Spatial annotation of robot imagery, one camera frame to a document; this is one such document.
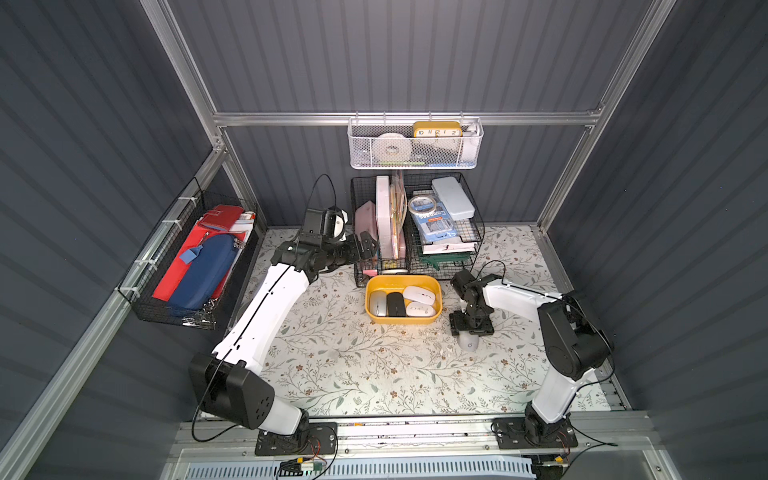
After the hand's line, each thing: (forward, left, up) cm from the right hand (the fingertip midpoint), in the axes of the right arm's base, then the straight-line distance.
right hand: (473, 340), depth 90 cm
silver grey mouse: (+12, +30, +2) cm, 32 cm away
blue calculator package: (+27, +11, +22) cm, 37 cm away
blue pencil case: (+3, +68, +32) cm, 75 cm away
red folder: (+18, +72, +32) cm, 81 cm away
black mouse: (+10, +24, +4) cm, 26 cm away
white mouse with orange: (+9, +16, +3) cm, 19 cm away
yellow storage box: (+18, +23, +4) cm, 30 cm away
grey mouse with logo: (-1, +2, +2) cm, 3 cm away
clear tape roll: (+36, +16, +23) cm, 45 cm away
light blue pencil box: (+40, +4, +23) cm, 46 cm away
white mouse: (+15, +16, +2) cm, 22 cm away
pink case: (+40, +35, +12) cm, 55 cm away
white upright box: (+33, +28, +27) cm, 50 cm away
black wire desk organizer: (+26, +18, +9) cm, 33 cm away
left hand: (+13, +31, +28) cm, 44 cm away
